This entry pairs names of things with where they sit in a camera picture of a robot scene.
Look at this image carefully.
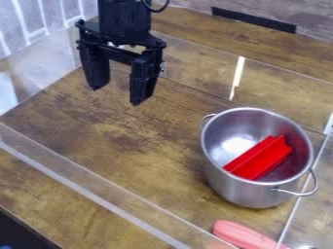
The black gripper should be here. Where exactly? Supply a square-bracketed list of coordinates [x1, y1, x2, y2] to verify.
[75, 0, 167, 106]

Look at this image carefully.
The red plastic block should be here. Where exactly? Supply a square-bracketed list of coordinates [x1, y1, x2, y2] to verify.
[224, 135, 293, 181]

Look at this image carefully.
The clear acrylic front panel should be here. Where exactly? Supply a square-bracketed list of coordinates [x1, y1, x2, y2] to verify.
[0, 123, 237, 249]

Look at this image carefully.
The clear acrylic panel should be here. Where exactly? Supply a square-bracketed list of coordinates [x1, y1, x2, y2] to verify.
[0, 123, 237, 249]
[274, 111, 333, 249]

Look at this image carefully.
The clear acrylic right panel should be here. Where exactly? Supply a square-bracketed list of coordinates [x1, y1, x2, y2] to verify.
[274, 111, 333, 249]

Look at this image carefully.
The black cable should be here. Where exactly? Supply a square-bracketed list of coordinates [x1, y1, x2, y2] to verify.
[141, 0, 171, 14]

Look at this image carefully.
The black wall strip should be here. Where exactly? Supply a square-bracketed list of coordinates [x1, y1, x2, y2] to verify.
[212, 7, 297, 34]

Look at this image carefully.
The orange plastic handle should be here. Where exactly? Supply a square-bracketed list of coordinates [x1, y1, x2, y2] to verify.
[214, 220, 290, 249]

